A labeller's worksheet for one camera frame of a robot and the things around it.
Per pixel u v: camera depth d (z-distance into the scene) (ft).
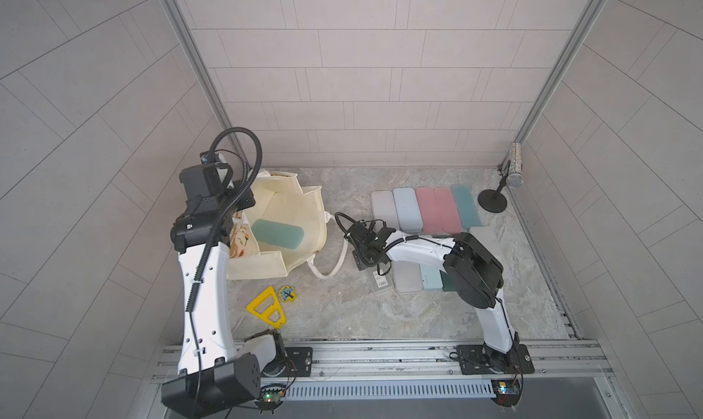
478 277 1.61
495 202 3.41
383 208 3.35
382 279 2.77
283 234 2.86
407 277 2.77
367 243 2.27
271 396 2.10
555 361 2.40
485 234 3.14
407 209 3.35
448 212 3.33
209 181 1.58
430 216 3.26
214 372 1.14
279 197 3.16
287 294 2.69
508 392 2.22
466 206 3.40
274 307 2.59
